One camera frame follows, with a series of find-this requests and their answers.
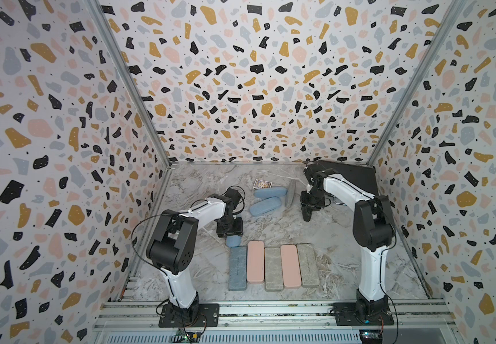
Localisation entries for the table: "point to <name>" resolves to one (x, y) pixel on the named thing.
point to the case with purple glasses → (265, 206)
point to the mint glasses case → (273, 274)
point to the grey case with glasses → (290, 193)
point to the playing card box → (262, 184)
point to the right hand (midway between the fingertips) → (304, 207)
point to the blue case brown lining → (266, 192)
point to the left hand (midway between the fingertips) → (239, 234)
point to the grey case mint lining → (237, 268)
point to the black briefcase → (364, 177)
